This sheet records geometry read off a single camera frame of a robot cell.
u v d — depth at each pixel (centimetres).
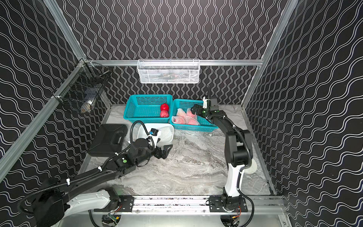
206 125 107
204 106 88
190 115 106
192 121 100
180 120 98
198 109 88
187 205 76
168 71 61
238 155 53
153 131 66
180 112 106
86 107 84
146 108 117
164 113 106
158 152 68
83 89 93
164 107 111
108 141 91
